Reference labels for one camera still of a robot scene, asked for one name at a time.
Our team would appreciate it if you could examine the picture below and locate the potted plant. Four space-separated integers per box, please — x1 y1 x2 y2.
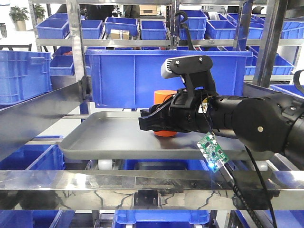
33 4 46 24
9 6 29 31

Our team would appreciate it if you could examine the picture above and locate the person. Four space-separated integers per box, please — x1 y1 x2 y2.
80 4 114 21

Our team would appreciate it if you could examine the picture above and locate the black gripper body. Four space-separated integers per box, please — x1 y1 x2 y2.
170 87 216 133

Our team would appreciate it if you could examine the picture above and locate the braided black cable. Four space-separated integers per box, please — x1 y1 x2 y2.
218 165 261 228

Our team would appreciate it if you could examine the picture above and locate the orange capacitor cylinder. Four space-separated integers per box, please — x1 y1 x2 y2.
153 89 178 138

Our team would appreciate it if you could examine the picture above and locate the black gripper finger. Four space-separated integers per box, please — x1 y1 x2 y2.
149 94 180 113
138 104 173 133

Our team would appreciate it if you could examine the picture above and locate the row of blue bins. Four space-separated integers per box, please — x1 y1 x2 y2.
35 9 304 76

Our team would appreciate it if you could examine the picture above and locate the blue ribbed plastic crate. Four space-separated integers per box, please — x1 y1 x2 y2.
0 50 52 105

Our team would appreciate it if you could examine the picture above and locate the blue plastic bin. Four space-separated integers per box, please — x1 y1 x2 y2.
0 210 76 228
0 135 65 171
270 84 304 97
113 210 211 228
123 159 209 171

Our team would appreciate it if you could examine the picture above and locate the green circuit board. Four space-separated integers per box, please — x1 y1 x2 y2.
197 132 230 173

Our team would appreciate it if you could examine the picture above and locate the white plastic roller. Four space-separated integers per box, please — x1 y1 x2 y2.
255 161 269 171
98 159 112 171

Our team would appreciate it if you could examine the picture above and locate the grey metal tray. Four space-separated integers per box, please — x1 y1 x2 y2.
59 111 274 160

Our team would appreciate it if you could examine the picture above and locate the thin black cable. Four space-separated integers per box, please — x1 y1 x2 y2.
244 145 278 228

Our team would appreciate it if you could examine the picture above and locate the steel rack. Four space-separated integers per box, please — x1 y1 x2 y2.
0 0 304 228
28 0 304 81

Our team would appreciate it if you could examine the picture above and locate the black hooked strap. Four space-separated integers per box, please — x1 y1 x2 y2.
175 10 198 50

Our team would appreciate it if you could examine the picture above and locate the small cardboard box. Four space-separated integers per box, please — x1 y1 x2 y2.
110 29 130 40

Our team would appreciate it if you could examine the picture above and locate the wrist camera with black bracket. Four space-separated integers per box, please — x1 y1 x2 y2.
161 55 219 95

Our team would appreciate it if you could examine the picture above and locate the large smooth blue bin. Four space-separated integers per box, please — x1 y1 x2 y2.
85 49 254 109

